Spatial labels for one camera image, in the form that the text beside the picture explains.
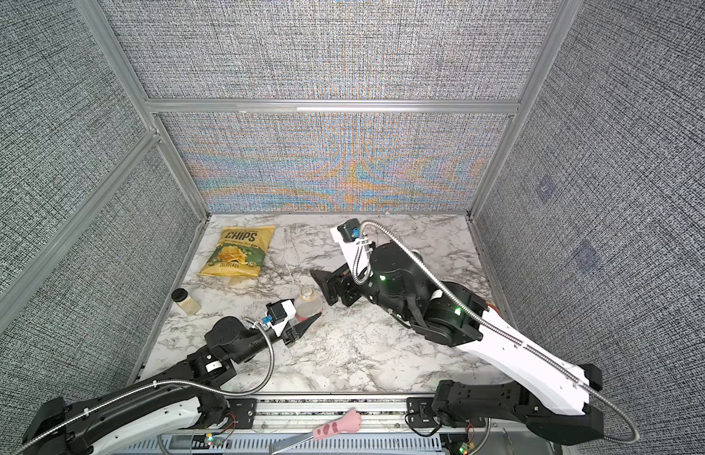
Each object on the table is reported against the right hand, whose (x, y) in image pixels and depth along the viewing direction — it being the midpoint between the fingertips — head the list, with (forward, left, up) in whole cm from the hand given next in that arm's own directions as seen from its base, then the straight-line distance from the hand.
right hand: (329, 257), depth 55 cm
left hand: (-1, +4, -16) cm, 16 cm away
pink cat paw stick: (-23, -4, -37) cm, 44 cm away
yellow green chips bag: (+27, +34, -35) cm, 56 cm away
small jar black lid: (+7, +46, -34) cm, 58 cm away
